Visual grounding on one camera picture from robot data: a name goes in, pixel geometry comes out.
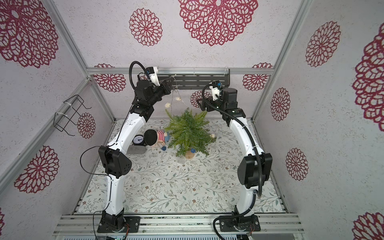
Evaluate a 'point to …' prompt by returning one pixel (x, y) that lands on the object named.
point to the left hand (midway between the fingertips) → (173, 78)
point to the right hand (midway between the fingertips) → (203, 96)
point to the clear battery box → (181, 159)
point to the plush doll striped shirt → (162, 138)
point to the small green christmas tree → (187, 131)
